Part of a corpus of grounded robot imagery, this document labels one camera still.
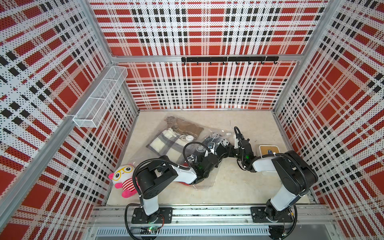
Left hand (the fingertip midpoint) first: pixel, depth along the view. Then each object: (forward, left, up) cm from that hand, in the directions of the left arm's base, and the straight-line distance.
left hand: (216, 151), depth 90 cm
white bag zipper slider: (+13, -9, 0) cm, 16 cm away
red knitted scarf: (-24, +16, +15) cm, 32 cm away
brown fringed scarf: (+19, +22, -1) cm, 29 cm away
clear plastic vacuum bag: (0, +45, -3) cm, 45 cm away
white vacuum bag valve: (+10, +17, 0) cm, 19 cm away
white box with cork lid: (+2, -33, -2) cm, 34 cm away
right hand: (+5, -8, -3) cm, 10 cm away
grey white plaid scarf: (+5, +29, +1) cm, 29 cm away
